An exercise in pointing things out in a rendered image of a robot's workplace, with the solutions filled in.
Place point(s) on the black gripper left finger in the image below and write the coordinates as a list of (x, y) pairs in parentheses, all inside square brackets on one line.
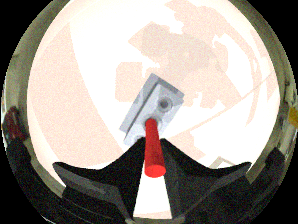
[(118, 182)]

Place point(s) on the red peg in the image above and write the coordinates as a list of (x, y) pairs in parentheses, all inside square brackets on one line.
[(154, 158)]

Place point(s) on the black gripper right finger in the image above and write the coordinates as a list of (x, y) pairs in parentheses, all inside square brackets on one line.
[(188, 182)]

